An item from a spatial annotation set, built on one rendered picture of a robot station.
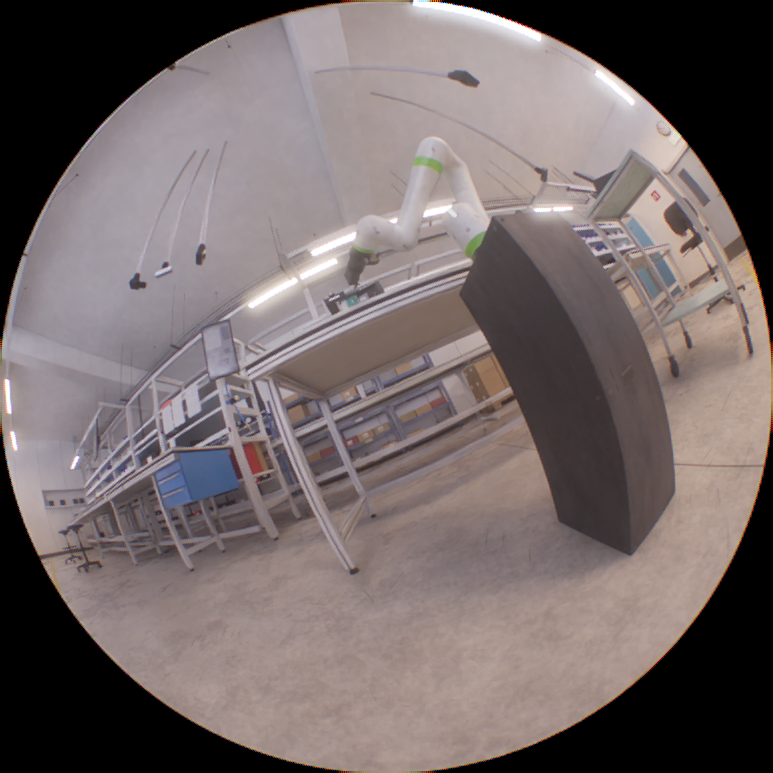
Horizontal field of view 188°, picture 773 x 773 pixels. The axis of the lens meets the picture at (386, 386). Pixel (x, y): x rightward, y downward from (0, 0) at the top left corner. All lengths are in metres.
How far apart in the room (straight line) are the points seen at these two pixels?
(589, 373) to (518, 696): 0.59
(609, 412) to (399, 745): 0.69
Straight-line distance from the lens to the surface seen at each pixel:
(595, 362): 0.46
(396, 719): 0.60
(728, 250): 6.67
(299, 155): 3.49
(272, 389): 1.04
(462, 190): 1.05
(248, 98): 3.28
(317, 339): 0.90
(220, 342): 2.21
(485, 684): 0.57
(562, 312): 0.46
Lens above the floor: 0.52
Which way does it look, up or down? 10 degrees up
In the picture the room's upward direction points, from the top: 25 degrees counter-clockwise
